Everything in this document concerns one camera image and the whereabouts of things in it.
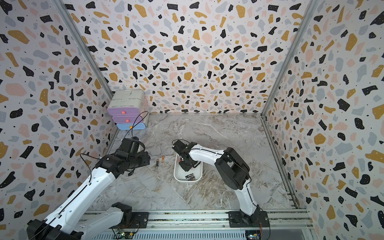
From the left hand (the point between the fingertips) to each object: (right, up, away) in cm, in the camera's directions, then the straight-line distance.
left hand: (148, 157), depth 79 cm
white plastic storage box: (+15, -12, +9) cm, 21 cm away
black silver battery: (+21, -13, +9) cm, 26 cm away
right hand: (+20, -8, +13) cm, 25 cm away
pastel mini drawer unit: (-18, +27, +18) cm, 37 cm away
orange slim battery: (+3, -5, +17) cm, 18 cm away
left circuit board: (-8, -35, -9) cm, 37 cm away
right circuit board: (+53, -35, -8) cm, 64 cm away
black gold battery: (+22, -12, +9) cm, 26 cm away
